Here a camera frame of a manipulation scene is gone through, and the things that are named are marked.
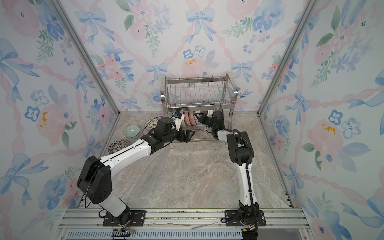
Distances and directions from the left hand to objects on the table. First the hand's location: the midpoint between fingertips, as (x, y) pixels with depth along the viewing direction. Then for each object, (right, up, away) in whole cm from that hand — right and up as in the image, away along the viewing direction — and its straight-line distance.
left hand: (189, 128), depth 83 cm
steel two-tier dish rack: (+5, +11, -4) cm, 13 cm away
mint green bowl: (-41, -2, +22) cm, 47 cm away
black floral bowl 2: (-1, +5, -5) cm, 8 cm away
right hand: (+4, +10, +20) cm, 22 cm away
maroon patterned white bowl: (-29, +3, +27) cm, 40 cm away
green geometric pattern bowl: (+4, +5, +18) cm, 19 cm away
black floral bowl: (-48, -11, +15) cm, 51 cm away
